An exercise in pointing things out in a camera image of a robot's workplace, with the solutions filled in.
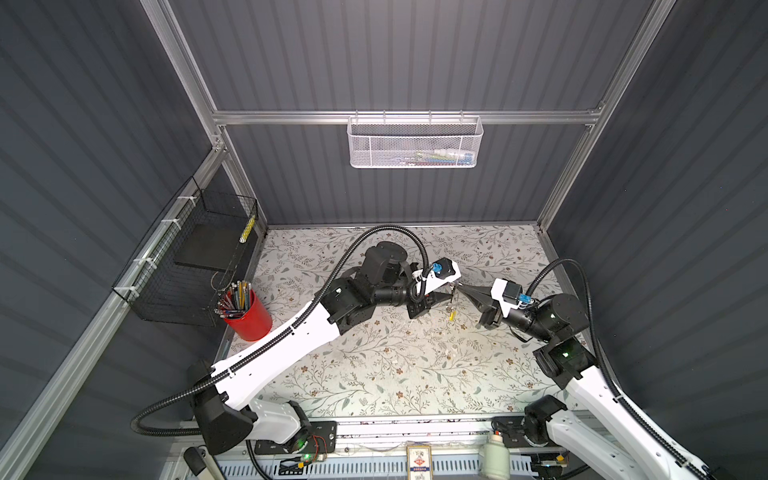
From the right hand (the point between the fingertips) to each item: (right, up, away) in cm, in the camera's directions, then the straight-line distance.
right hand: (465, 288), depth 63 cm
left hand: (-3, +1, +2) cm, 4 cm away
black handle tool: (-60, -39, +5) cm, 72 cm away
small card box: (-9, -41, +7) cm, 43 cm away
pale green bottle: (+7, -38, +3) cm, 39 cm away
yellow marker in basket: (-55, +14, +19) cm, 60 cm away
